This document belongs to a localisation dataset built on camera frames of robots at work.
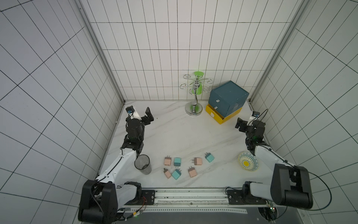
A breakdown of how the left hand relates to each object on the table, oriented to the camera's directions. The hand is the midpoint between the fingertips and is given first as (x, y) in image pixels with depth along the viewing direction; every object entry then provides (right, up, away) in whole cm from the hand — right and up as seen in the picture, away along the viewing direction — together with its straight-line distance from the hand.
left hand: (142, 111), depth 82 cm
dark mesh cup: (+2, -29, -4) cm, 30 cm away
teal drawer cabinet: (+55, +9, +9) cm, 56 cm away
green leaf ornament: (+38, +17, +28) cm, 51 cm away
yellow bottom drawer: (+50, -3, +22) cm, 55 cm away
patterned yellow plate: (+66, -31, +4) cm, 73 cm away
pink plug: (+15, -31, +4) cm, 34 cm away
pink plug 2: (+34, -31, +3) cm, 46 cm away
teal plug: (+21, -32, +4) cm, 38 cm away
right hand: (+63, -4, +6) cm, 63 cm away
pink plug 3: (+15, -36, -3) cm, 39 cm away
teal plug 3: (+21, -36, -2) cm, 42 cm away
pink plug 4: (+30, -36, -1) cm, 47 cm away
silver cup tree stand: (+35, +3, +32) cm, 47 cm away
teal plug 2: (+42, -29, +4) cm, 51 cm away
